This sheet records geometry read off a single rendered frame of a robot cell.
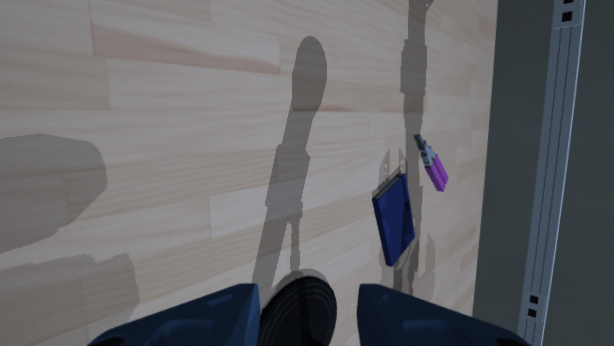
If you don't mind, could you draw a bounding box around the dark blue notebook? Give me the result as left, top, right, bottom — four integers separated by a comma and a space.
372, 173, 415, 267

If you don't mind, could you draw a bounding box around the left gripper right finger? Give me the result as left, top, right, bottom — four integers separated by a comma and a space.
357, 284, 531, 346

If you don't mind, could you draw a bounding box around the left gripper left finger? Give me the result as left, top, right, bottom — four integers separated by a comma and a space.
87, 283, 260, 346

